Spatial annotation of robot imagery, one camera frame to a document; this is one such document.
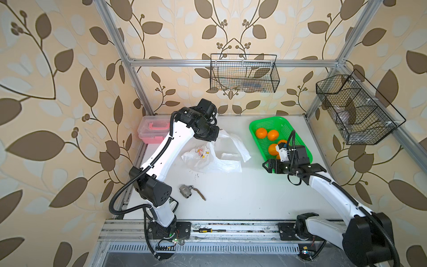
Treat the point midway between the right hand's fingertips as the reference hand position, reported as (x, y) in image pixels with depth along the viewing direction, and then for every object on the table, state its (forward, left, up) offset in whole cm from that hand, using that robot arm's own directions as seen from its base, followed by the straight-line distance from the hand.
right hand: (270, 165), depth 85 cm
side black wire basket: (+10, -38, +24) cm, 46 cm away
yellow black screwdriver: (-27, +33, -8) cm, 43 cm away
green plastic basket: (+30, -16, -4) cm, 34 cm away
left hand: (+7, +30, +18) cm, 36 cm away
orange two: (+22, -7, -3) cm, 23 cm away
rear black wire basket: (+48, +9, +25) cm, 55 cm away
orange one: (+25, -1, -5) cm, 26 cm away
